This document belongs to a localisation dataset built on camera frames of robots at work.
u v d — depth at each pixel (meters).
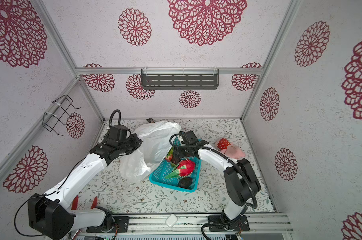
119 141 0.60
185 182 0.82
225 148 0.95
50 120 0.73
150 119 1.17
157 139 0.99
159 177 0.88
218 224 0.76
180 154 0.79
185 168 0.85
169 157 0.90
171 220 0.75
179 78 0.95
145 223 0.76
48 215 0.39
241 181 0.46
